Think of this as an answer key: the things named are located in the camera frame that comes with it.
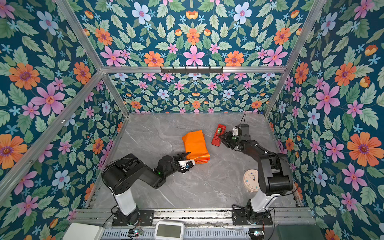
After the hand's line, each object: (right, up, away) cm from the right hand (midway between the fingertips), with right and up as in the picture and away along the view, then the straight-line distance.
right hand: (220, 136), depth 92 cm
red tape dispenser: (+1, +3, +9) cm, 9 cm away
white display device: (-26, -42, -25) cm, 55 cm away
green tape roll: (0, +3, +9) cm, 9 cm away
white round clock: (+17, -25, -8) cm, 31 cm away
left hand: (-18, -10, -4) cm, 21 cm away
